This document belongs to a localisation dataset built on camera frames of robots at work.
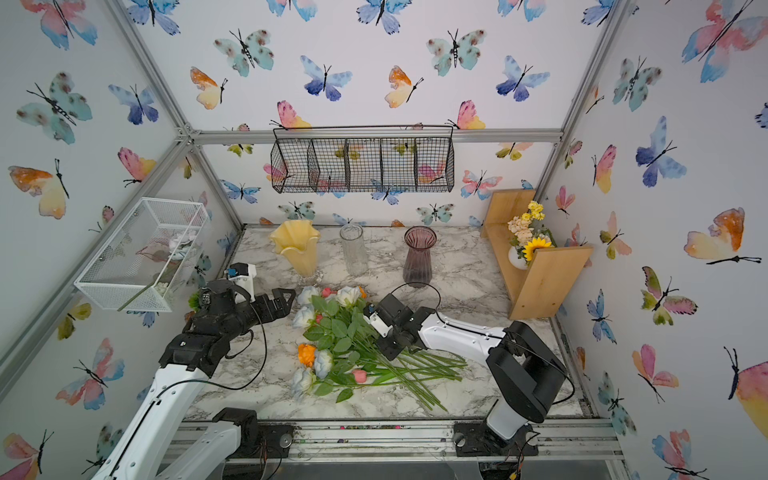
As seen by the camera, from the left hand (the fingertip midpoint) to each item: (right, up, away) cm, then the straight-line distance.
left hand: (284, 292), depth 76 cm
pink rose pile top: (+7, -2, +17) cm, 18 cm away
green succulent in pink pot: (-28, -4, +8) cm, 30 cm away
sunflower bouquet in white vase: (+67, +15, +11) cm, 70 cm away
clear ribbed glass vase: (+15, +11, +20) cm, 27 cm away
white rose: (+14, -3, +11) cm, 18 cm away
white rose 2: (+9, -20, +5) cm, 22 cm away
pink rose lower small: (+19, -24, +6) cm, 31 cm away
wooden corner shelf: (+69, -1, +9) cm, 70 cm away
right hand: (+25, -15, +9) cm, 31 cm away
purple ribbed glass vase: (+35, +6, +18) cm, 40 cm away
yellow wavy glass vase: (-3, +14, +19) cm, 24 cm away
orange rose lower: (+3, -18, +8) cm, 20 cm away
